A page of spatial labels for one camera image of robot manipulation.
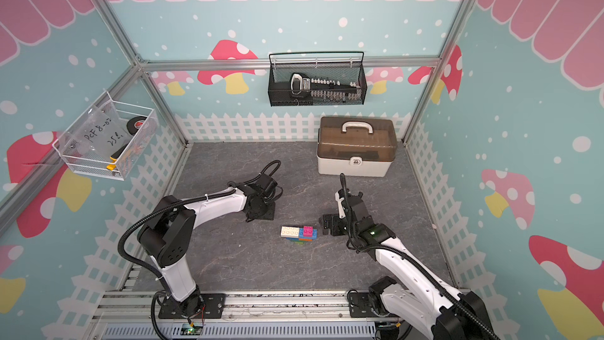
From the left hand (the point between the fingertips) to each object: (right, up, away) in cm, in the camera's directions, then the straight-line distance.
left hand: (267, 217), depth 93 cm
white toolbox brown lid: (+39, +29, +17) cm, 51 cm away
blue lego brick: (+19, -3, -12) cm, 22 cm away
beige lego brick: (+10, -3, -10) cm, 14 cm away
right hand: (+24, +2, -10) cm, 26 cm away
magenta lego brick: (+16, -2, -12) cm, 20 cm away
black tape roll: (-43, +35, -13) cm, 57 cm away
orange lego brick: (+14, -7, -6) cm, 17 cm away
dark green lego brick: (+13, -8, -6) cm, 16 cm away
